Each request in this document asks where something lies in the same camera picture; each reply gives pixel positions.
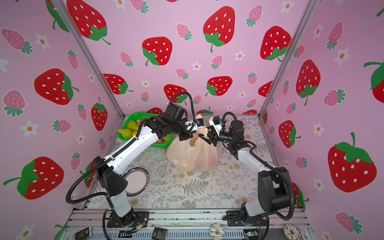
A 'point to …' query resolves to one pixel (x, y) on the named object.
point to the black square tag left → (84, 234)
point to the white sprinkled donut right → (292, 232)
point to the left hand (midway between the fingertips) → (195, 128)
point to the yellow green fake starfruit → (126, 133)
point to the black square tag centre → (159, 233)
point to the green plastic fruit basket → (128, 127)
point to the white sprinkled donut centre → (217, 231)
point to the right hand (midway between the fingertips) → (200, 133)
